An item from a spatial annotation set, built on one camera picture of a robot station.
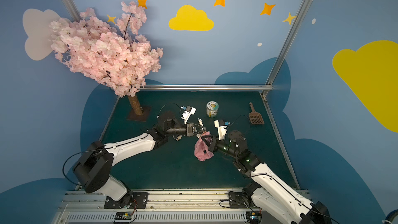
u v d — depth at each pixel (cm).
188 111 72
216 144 65
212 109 102
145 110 108
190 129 69
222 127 67
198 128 72
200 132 73
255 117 108
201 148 81
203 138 73
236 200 74
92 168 44
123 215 72
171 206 73
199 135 72
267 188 50
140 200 74
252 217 73
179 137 96
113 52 61
